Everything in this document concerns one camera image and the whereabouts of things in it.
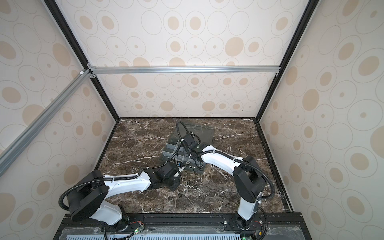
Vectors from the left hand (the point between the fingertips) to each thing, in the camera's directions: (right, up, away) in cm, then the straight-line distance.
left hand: (182, 180), depth 85 cm
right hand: (+4, +17, +4) cm, 18 cm away
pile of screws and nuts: (+5, -5, 0) cm, 7 cm away
